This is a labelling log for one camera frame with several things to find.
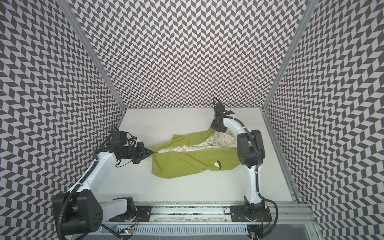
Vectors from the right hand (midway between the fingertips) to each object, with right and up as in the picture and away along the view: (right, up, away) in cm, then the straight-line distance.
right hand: (218, 126), depth 101 cm
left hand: (-38, -12, -21) cm, 45 cm away
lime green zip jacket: (-11, -15, -14) cm, 24 cm away
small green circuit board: (-45, -46, -35) cm, 73 cm away
